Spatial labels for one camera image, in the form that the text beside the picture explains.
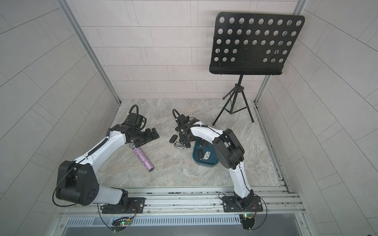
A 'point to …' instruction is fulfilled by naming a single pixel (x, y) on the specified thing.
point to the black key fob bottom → (200, 153)
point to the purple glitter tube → (144, 160)
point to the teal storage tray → (212, 160)
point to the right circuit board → (248, 221)
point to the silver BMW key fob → (178, 145)
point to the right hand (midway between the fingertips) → (185, 140)
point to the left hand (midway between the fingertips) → (156, 136)
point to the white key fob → (206, 155)
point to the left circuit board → (120, 223)
